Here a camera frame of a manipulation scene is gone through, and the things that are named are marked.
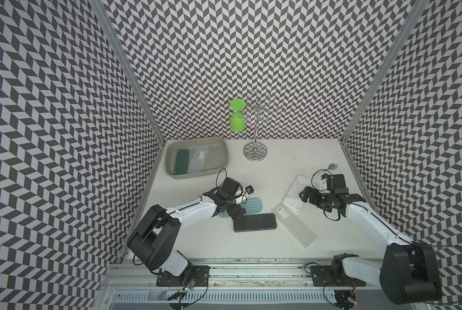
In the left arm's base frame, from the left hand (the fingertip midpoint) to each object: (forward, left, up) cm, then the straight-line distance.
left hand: (235, 201), depth 90 cm
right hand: (-1, -33, +3) cm, 33 cm away
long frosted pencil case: (-9, -28, -5) cm, 30 cm away
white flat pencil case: (+1, -27, -1) cm, 27 cm away
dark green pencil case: (+26, +30, -2) cm, 40 cm away
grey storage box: (+28, +25, -1) cm, 38 cm away
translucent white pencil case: (+26, +21, -2) cm, 34 cm away
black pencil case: (-10, -9, 0) cm, 13 cm away
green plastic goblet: (+38, -1, +19) cm, 42 cm away
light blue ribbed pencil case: (-4, -8, +3) cm, 9 cm away
